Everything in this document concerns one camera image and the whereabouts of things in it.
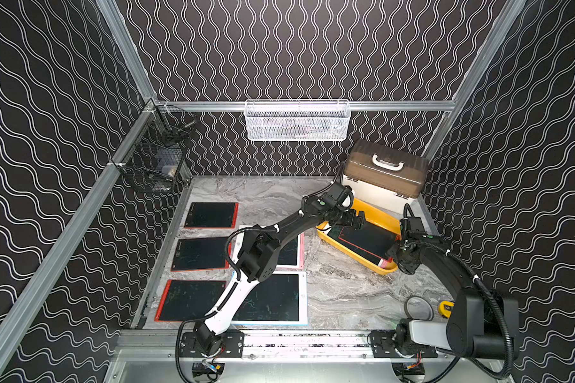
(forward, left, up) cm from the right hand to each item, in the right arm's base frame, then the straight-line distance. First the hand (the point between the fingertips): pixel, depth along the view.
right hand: (397, 257), depth 88 cm
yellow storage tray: (+20, +3, -2) cm, 20 cm away
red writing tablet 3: (+3, +77, -5) cm, 77 cm away
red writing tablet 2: (+22, +74, -4) cm, 78 cm away
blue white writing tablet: (-14, +42, -5) cm, 45 cm away
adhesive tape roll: (-16, 0, -5) cm, 16 cm away
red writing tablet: (+5, +11, +2) cm, 12 cm away
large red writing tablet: (-15, +76, -5) cm, 78 cm away
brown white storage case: (+28, +2, +14) cm, 31 cm away
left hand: (+12, +14, +8) cm, 20 cm away
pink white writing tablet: (+1, +39, -2) cm, 39 cm away
